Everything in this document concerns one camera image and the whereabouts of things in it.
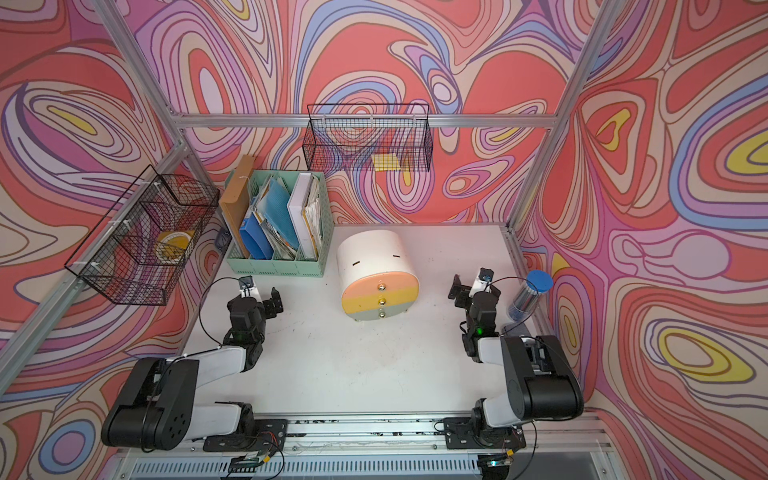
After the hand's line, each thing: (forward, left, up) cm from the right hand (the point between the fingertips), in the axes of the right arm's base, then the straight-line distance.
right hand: (472, 285), depth 91 cm
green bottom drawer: (-7, +29, -3) cm, 30 cm away
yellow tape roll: (-2, +78, +25) cm, 82 cm away
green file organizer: (+13, +53, -5) cm, 55 cm away
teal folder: (+21, +61, +16) cm, 66 cm away
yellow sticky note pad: (+29, +26, +26) cm, 47 cm away
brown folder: (+15, +68, +25) cm, 74 cm away
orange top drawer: (-6, +28, +12) cm, 31 cm away
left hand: (-1, +65, +2) cm, 65 cm away
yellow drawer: (-7, +28, +5) cm, 30 cm away
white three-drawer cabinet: (+5, +33, +12) cm, 35 cm away
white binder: (+20, +54, +17) cm, 60 cm away
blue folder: (+14, +67, +10) cm, 70 cm away
